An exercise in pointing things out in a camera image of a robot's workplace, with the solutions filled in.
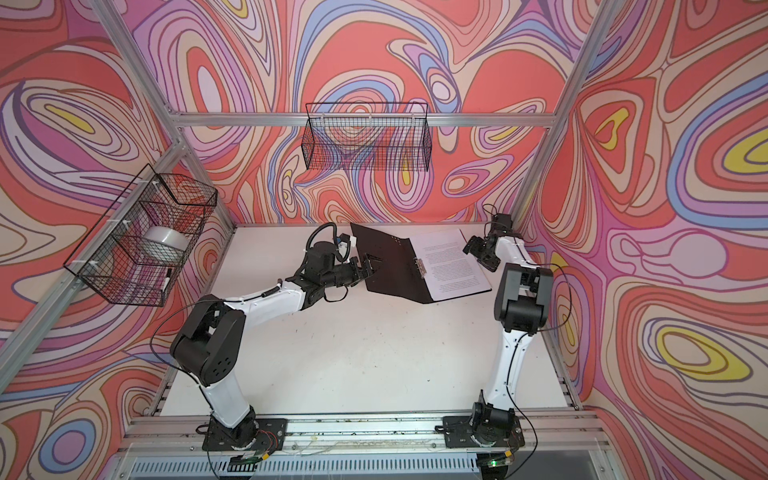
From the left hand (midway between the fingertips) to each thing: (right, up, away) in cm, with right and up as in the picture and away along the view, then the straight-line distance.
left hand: (382, 265), depth 85 cm
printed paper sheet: (+24, -3, +20) cm, 31 cm away
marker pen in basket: (-53, -2, -12) cm, 55 cm away
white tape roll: (-52, +6, -15) cm, 55 cm away
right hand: (+33, +1, +20) cm, 38 cm away
